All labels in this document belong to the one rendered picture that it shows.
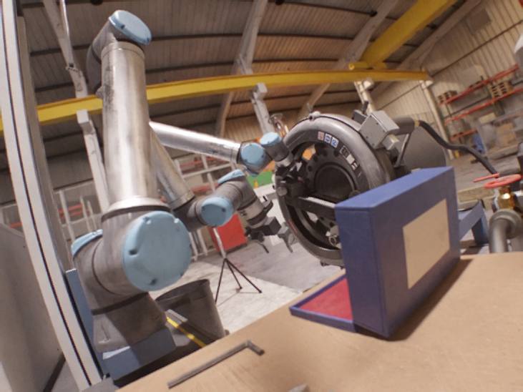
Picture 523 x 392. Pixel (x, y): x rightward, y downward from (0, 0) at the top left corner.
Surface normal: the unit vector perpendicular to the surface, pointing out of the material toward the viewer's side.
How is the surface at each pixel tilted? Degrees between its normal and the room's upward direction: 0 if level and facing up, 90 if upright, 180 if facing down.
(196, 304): 93
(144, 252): 95
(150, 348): 90
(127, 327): 70
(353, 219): 90
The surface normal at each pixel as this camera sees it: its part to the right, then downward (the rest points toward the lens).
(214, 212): -0.21, 0.48
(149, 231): 0.84, -0.22
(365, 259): -0.81, 0.26
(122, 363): 0.56, -0.22
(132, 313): 0.56, -0.58
